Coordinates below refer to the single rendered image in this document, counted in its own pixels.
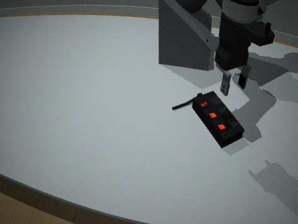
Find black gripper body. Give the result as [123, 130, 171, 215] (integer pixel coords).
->
[215, 0, 275, 70]

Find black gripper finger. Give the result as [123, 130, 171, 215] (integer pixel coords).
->
[238, 64, 251, 89]
[216, 63, 232, 96]

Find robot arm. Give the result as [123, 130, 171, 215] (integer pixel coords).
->
[176, 0, 278, 21]

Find black power strip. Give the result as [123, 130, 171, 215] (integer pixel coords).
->
[172, 91, 244, 148]

